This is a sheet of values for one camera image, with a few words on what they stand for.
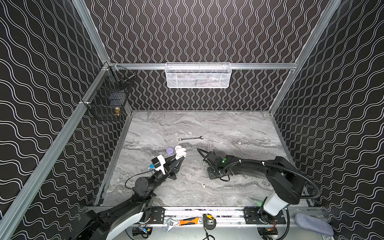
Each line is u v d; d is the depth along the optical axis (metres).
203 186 0.84
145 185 0.57
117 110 0.83
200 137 1.04
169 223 0.72
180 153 0.67
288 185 0.45
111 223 0.46
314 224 0.70
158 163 0.58
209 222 0.70
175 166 0.64
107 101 0.94
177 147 1.00
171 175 0.63
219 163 0.68
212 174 0.79
